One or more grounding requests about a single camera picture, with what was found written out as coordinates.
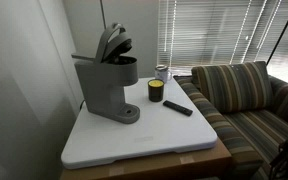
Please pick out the grey coffee maker body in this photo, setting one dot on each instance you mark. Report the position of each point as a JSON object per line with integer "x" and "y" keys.
{"x": 102, "y": 86}

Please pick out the dark jar yellow candle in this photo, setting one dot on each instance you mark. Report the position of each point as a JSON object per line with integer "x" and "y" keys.
{"x": 156, "y": 91}

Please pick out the black remote control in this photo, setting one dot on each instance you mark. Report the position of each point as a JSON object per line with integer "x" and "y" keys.
{"x": 178, "y": 108}

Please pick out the white plastic board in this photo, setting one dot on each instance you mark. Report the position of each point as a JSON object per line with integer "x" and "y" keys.
{"x": 150, "y": 133}

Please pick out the white window blinds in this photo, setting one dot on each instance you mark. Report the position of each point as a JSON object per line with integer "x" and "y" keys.
{"x": 210, "y": 33}

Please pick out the thin grey pole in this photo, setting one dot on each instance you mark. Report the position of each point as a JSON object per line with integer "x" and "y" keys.
{"x": 102, "y": 13}

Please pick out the striped sofa cushion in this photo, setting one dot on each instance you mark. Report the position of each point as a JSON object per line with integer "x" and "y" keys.
{"x": 234, "y": 86}

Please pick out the striped fabric sofa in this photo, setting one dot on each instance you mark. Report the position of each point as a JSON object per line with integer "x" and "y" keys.
{"x": 250, "y": 133}

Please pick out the black slanted pole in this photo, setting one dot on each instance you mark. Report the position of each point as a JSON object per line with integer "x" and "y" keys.
{"x": 282, "y": 33}

